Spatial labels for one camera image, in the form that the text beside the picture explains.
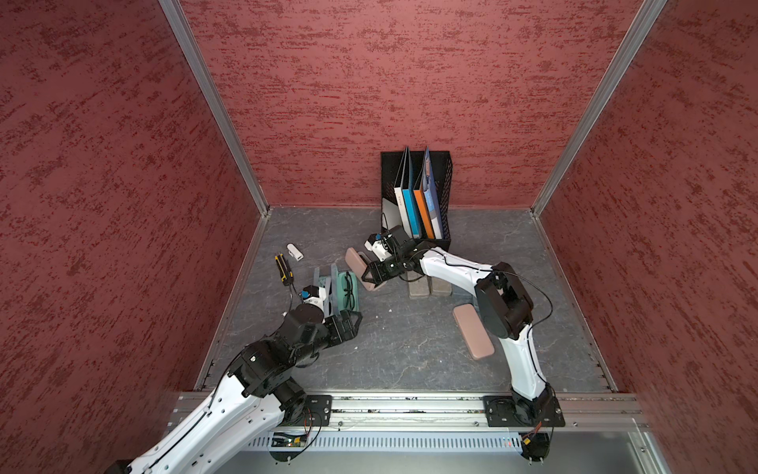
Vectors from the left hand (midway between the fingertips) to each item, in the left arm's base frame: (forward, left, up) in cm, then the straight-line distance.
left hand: (348, 327), depth 73 cm
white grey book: (+37, -13, +11) cm, 41 cm away
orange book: (+36, -19, +13) cm, 43 cm away
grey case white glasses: (+18, +9, -11) cm, 23 cm away
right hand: (+20, -4, -9) cm, 22 cm away
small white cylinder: (+33, +24, -12) cm, 42 cm away
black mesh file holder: (+58, -30, +4) cm, 65 cm away
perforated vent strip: (-22, -19, -16) cm, 33 cm away
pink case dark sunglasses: (+26, 0, -9) cm, 28 cm away
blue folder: (+37, -23, +11) cm, 45 cm away
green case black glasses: (+18, +3, -14) cm, 23 cm away
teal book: (+36, -16, +11) cm, 41 cm away
